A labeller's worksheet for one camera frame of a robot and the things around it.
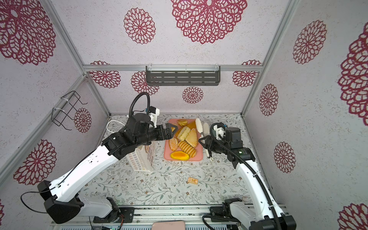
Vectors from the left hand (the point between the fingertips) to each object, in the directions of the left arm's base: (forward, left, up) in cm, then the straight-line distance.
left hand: (169, 130), depth 68 cm
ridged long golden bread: (+7, -9, -29) cm, 31 cm away
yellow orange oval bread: (+2, -4, -30) cm, 30 cm away
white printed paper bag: (-6, +16, -18) cm, 24 cm away
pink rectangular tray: (+15, -13, -30) cm, 36 cm away
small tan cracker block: (-13, -11, -33) cm, 37 cm away
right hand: (0, -16, -8) cm, 18 cm away
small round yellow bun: (+31, -6, -30) cm, 44 cm away
